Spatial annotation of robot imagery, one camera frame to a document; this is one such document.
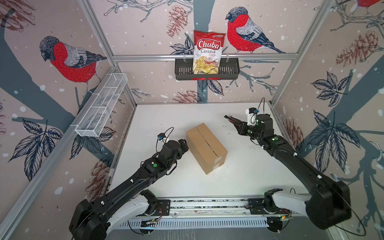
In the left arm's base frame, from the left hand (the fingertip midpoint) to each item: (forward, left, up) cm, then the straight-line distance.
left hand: (182, 144), depth 78 cm
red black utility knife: (+13, -29, +4) cm, 32 cm away
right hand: (+9, -28, +4) cm, 30 cm away
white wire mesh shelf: (+5, +44, +13) cm, 46 cm away
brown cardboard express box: (-3, -14, -1) cm, 14 cm away
